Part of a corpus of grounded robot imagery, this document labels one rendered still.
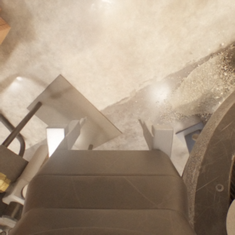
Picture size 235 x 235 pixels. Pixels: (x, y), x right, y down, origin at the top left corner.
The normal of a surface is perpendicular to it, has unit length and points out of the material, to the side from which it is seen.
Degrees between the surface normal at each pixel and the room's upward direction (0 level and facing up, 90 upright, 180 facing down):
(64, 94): 0
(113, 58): 0
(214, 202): 90
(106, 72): 0
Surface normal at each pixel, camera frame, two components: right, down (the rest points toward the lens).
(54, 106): -0.11, 0.62
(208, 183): -0.65, -0.64
